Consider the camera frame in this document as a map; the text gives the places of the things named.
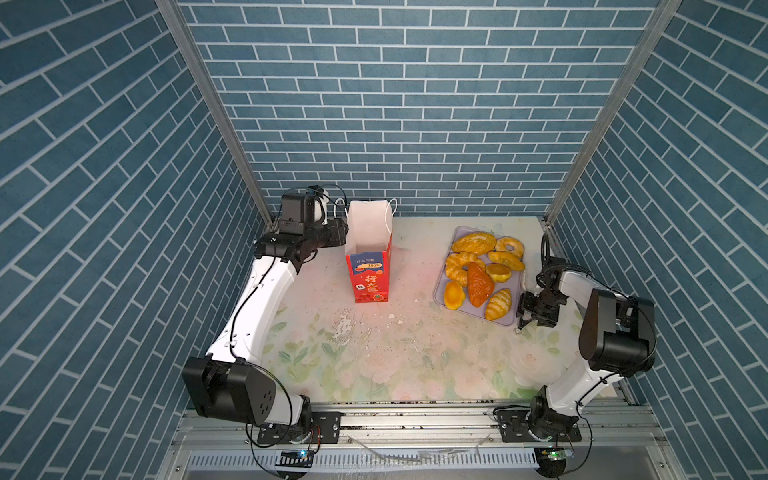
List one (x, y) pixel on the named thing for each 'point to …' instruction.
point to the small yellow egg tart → (498, 272)
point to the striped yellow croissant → (499, 304)
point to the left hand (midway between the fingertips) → (341, 225)
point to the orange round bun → (454, 295)
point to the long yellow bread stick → (508, 259)
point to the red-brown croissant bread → (480, 284)
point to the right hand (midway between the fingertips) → (527, 314)
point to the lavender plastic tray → (504, 243)
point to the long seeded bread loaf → (476, 243)
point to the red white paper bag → (368, 239)
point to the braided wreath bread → (457, 266)
